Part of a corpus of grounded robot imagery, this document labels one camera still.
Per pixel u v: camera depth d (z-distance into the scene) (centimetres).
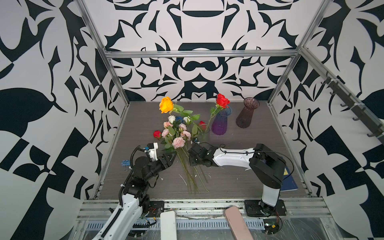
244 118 108
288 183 81
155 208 73
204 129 111
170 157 79
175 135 95
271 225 71
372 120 54
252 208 74
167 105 63
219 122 94
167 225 65
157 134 97
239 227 68
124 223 51
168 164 70
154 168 68
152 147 73
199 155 69
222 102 76
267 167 48
